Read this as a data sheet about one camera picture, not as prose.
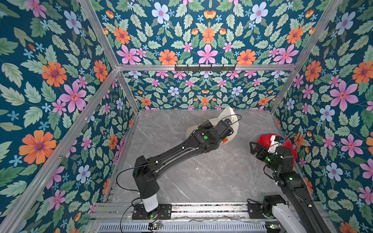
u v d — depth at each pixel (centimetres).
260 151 67
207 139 51
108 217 73
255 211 73
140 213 73
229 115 74
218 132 55
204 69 92
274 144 63
